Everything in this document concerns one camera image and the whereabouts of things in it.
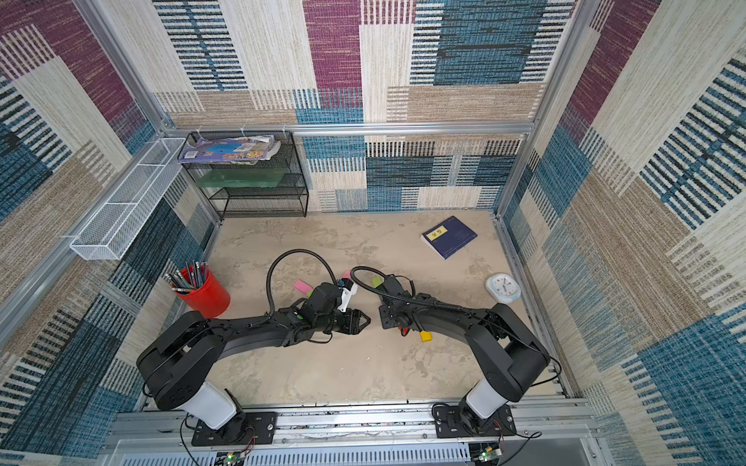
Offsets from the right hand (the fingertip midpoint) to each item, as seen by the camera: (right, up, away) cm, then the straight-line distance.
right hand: (396, 316), depth 92 cm
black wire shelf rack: (-40, +42, +25) cm, 63 cm away
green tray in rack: (-50, +44, +4) cm, 67 cm away
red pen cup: (-55, +10, -9) cm, 57 cm away
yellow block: (+8, -5, -5) cm, 11 cm away
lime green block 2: (-6, +13, -12) cm, 19 cm away
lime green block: (-28, +6, +6) cm, 29 cm away
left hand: (-9, 0, -5) cm, 10 cm away
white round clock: (+35, +8, +5) cm, 37 cm away
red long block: (+3, -4, +1) cm, 5 cm away
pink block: (-31, +8, +7) cm, 33 cm away
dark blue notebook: (+21, +25, +21) cm, 39 cm away
